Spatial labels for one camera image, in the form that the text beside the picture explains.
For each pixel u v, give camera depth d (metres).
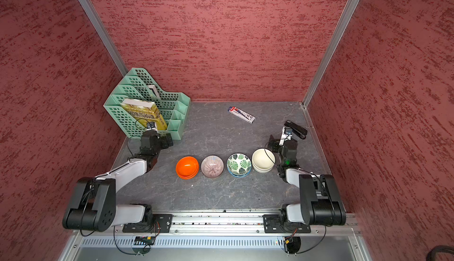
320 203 0.42
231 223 0.76
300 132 1.01
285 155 0.71
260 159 0.89
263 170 0.85
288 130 0.77
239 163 0.90
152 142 0.72
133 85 0.92
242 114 1.13
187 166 0.87
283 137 0.80
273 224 0.74
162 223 0.74
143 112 0.85
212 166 0.87
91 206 0.42
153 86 1.05
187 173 0.85
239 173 0.86
